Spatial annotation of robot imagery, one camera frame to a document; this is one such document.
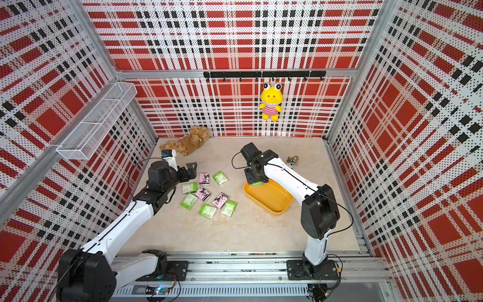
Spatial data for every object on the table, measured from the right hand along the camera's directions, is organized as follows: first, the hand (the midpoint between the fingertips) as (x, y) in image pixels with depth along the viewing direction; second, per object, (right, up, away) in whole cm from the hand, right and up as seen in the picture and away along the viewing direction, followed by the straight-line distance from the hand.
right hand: (258, 176), depth 86 cm
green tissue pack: (-20, -3, +14) cm, 25 cm away
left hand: (-30, +5, -2) cm, 31 cm away
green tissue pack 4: (-34, -13, +5) cm, 37 cm away
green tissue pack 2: (0, -3, -6) cm, 6 cm away
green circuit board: (-37, -41, -17) cm, 58 cm away
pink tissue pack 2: (-28, -10, +7) cm, 30 cm away
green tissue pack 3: (-35, -7, +10) cm, 37 cm away
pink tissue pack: (-29, -3, +13) cm, 31 cm away
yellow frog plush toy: (+7, +38, +5) cm, 39 cm away
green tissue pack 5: (-14, -16, +3) cm, 21 cm away
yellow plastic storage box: (+8, -12, +11) cm, 18 cm away
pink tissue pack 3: (-18, -13, +5) cm, 23 cm away
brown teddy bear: (-40, +17, +21) cm, 49 cm away
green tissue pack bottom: (-24, -17, +2) cm, 29 cm away
